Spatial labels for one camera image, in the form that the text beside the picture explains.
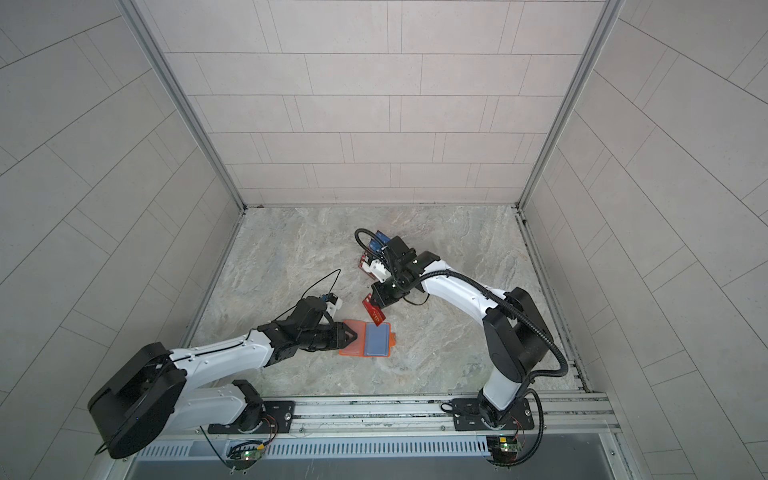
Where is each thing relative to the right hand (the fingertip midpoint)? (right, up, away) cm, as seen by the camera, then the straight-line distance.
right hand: (371, 303), depth 81 cm
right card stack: (+2, +17, -14) cm, 22 cm away
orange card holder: (0, -11, +2) cm, 11 cm away
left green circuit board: (-27, -30, -15) cm, 43 cm away
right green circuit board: (+32, -31, -13) cm, 46 cm away
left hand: (-3, -10, +1) cm, 10 cm away
